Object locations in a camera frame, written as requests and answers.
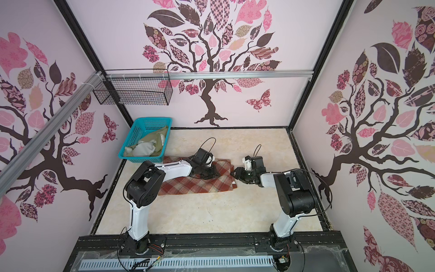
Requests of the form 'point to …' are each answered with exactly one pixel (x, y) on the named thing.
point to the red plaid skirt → (189, 185)
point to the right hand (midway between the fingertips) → (233, 173)
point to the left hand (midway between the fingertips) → (219, 177)
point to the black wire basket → (152, 86)
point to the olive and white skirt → (150, 145)
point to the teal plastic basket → (137, 130)
